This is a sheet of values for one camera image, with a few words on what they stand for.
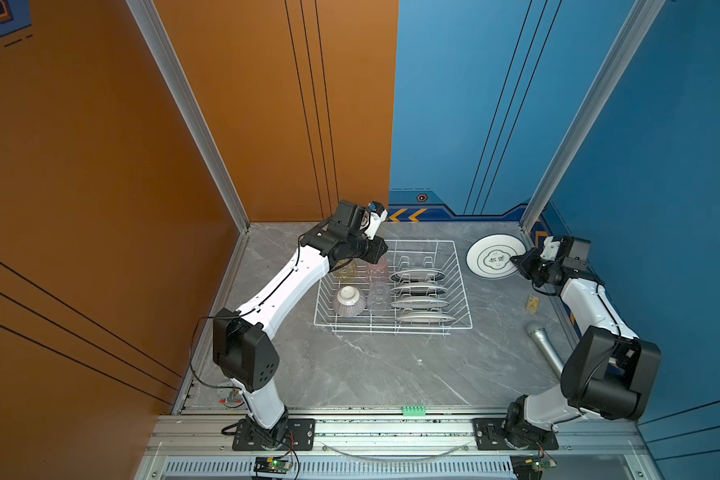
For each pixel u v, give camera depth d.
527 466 0.70
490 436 0.72
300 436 0.74
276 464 0.71
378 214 0.71
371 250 0.71
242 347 0.43
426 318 0.87
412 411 0.77
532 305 0.96
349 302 0.91
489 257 0.92
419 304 0.89
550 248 0.80
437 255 1.09
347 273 0.97
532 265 0.77
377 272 0.95
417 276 0.97
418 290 0.95
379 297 0.87
